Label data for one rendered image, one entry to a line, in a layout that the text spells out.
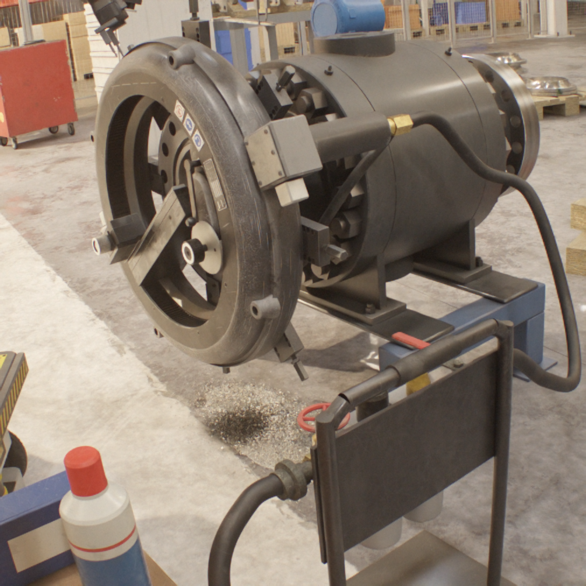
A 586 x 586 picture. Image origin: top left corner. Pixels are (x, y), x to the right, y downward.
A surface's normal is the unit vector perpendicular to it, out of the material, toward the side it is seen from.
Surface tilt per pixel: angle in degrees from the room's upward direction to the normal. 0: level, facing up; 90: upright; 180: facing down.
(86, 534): 90
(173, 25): 90
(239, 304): 96
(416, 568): 0
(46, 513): 103
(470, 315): 0
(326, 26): 90
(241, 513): 50
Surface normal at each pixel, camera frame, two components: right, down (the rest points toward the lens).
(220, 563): 0.15, -0.29
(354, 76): 0.24, -0.65
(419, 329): -0.10, -0.93
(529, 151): 0.61, 0.42
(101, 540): 0.27, 0.33
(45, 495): 0.04, -0.85
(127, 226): 0.41, -0.39
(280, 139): 0.52, -0.14
